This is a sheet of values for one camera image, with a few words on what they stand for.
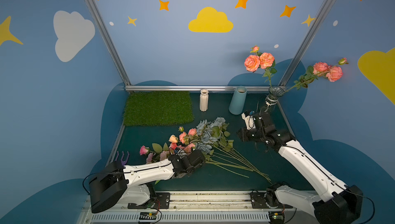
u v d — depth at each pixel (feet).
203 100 3.33
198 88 4.30
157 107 3.65
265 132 1.92
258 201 2.44
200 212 2.36
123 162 2.83
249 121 2.22
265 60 2.35
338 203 1.23
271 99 3.23
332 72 2.27
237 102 3.31
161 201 2.41
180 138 2.99
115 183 1.34
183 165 2.02
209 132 2.87
